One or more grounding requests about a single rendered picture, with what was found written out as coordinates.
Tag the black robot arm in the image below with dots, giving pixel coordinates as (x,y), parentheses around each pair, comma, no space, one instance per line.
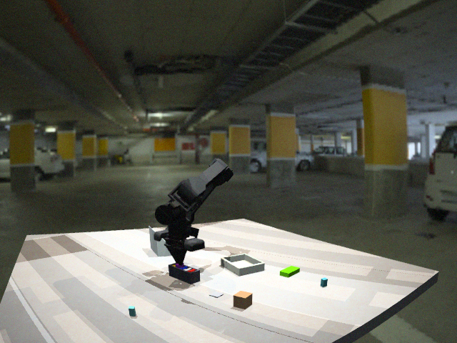
(194,192)

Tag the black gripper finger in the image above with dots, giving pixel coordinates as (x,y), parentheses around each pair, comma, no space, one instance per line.
(180,254)
(172,251)

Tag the brown cube with orange top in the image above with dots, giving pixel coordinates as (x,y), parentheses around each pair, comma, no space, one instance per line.
(242,300)

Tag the green rectangular block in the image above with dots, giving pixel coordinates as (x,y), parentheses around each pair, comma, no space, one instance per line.
(289,271)

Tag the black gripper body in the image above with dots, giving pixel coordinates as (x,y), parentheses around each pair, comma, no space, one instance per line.
(177,235)

